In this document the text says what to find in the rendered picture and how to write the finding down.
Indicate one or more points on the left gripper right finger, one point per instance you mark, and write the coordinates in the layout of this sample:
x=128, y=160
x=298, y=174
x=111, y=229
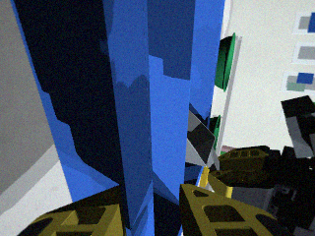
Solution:
x=205, y=213

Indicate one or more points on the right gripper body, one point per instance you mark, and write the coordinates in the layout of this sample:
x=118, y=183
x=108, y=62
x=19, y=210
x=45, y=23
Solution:
x=286, y=194

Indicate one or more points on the green bowl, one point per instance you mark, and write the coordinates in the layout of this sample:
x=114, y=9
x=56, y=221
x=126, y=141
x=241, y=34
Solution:
x=225, y=58
x=214, y=127

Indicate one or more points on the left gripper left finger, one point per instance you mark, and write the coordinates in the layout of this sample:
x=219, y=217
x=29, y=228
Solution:
x=98, y=215

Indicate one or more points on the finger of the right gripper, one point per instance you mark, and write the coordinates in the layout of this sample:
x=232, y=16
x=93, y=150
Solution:
x=246, y=159
x=218, y=182

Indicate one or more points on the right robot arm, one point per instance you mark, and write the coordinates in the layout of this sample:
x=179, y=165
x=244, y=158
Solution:
x=299, y=114

